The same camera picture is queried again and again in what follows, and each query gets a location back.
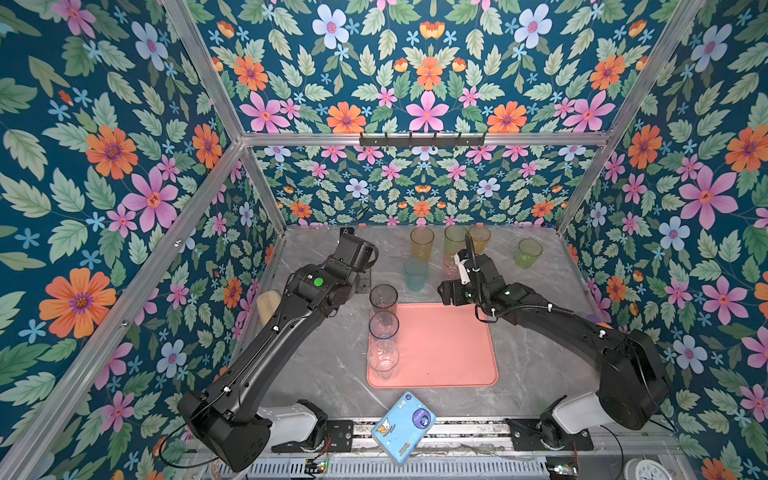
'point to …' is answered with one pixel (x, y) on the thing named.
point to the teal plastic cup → (415, 272)
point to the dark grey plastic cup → (383, 297)
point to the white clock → (646, 469)
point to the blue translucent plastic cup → (383, 324)
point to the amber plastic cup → (479, 234)
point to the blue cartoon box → (404, 428)
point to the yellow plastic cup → (422, 242)
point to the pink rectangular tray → (442, 345)
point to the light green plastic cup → (528, 252)
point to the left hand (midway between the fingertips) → (361, 266)
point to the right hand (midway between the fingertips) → (450, 284)
